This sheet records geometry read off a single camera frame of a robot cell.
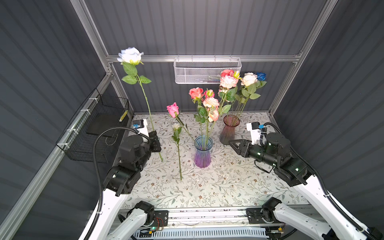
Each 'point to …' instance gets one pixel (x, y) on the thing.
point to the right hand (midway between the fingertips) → (232, 144)
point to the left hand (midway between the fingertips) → (156, 132)
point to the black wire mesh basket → (101, 112)
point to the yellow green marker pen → (123, 115)
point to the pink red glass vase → (227, 132)
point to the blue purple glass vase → (203, 146)
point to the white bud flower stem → (177, 130)
